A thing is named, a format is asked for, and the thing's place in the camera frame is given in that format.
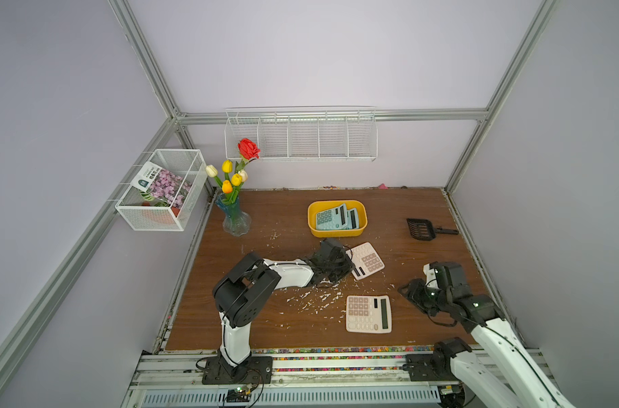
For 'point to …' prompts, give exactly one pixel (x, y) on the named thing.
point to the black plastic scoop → (423, 229)
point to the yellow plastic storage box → (320, 205)
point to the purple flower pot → (167, 189)
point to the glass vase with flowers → (236, 221)
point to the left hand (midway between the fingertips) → (357, 267)
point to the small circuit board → (237, 395)
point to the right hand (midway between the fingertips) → (400, 289)
